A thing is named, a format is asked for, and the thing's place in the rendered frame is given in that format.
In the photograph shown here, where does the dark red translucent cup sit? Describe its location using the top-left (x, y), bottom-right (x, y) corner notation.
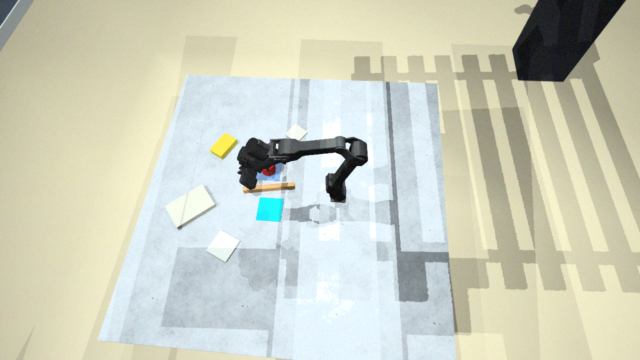
top-left (262, 165), bottom-right (276, 176)

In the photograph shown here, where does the tan wooden bar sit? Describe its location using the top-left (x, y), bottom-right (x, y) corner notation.
top-left (242, 182), bottom-right (295, 194)

